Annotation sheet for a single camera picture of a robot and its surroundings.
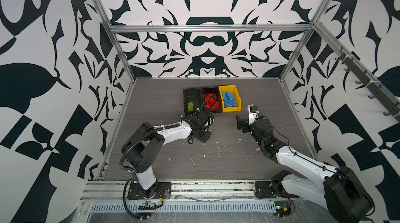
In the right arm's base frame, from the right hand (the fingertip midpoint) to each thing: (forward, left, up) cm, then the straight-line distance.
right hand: (244, 113), depth 84 cm
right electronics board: (-40, -13, -17) cm, 45 cm away
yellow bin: (+26, +2, -10) cm, 28 cm away
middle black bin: (+25, +14, -10) cm, 30 cm away
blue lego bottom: (+17, +5, -11) cm, 21 cm away
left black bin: (+22, +29, -17) cm, 40 cm away
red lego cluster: (+17, +17, -12) cm, 27 cm away
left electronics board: (-39, +48, -17) cm, 64 cm away
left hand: (-5, +20, -12) cm, 24 cm away
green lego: (+15, +30, -12) cm, 36 cm away
